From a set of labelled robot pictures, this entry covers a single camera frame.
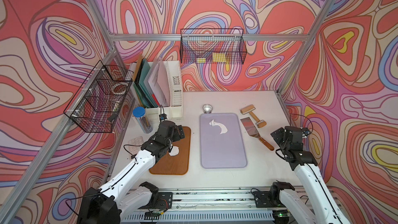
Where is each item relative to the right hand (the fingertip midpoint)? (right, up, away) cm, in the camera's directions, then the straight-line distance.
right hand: (280, 139), depth 80 cm
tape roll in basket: (-88, +28, +7) cm, 93 cm away
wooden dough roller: (-2, +6, +21) cm, 22 cm away
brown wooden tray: (-54, -15, +5) cm, 56 cm away
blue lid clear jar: (-76, +13, +4) cm, 77 cm away
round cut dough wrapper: (-57, -9, +9) cm, 58 cm away
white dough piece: (-27, +3, +19) cm, 34 cm away
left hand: (-55, +5, +3) cm, 55 cm away
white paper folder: (-65, +30, +5) cm, 72 cm away
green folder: (-75, +25, +10) cm, 80 cm away
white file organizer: (-59, +14, +22) cm, 65 cm away
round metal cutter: (-37, +16, +28) cm, 49 cm away
